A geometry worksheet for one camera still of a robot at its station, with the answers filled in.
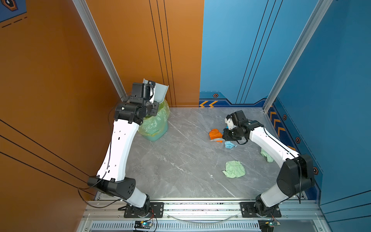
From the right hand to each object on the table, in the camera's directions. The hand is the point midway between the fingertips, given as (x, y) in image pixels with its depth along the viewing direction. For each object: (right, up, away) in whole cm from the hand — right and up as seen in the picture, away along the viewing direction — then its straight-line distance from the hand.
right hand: (222, 136), depth 87 cm
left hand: (-40, +19, -16) cm, 47 cm away
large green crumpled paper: (+7, -20, -2) cm, 21 cm away
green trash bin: (-42, -2, +14) cm, 44 cm away
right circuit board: (+19, -42, -16) cm, 49 cm away
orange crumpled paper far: (-2, 0, +15) cm, 15 cm away
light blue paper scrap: (+6, -7, +10) cm, 14 cm away
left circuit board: (-44, -42, -16) cm, 63 cm away
